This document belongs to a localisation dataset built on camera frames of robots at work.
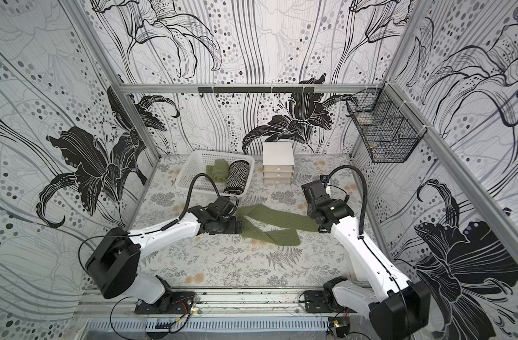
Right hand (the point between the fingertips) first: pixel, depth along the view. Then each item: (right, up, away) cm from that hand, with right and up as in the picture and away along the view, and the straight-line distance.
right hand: (325, 202), depth 79 cm
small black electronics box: (+3, -41, -9) cm, 42 cm away
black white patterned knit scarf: (-36, +9, +17) cm, 41 cm away
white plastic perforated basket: (-60, +17, +28) cm, 68 cm away
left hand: (-35, -13, +7) cm, 39 cm away
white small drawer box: (-17, +17, +18) cm, 30 cm away
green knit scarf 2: (-11, -11, +18) cm, 24 cm away
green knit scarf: (-46, +12, +22) cm, 52 cm away
